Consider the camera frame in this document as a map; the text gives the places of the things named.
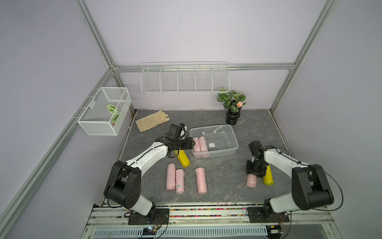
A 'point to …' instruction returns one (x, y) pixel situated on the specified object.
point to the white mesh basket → (104, 112)
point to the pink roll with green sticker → (179, 180)
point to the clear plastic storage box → (213, 141)
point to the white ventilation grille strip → (137, 233)
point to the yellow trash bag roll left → (183, 158)
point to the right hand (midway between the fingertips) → (250, 172)
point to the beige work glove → (152, 120)
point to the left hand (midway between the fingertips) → (191, 144)
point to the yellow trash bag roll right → (268, 179)
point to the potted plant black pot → (233, 102)
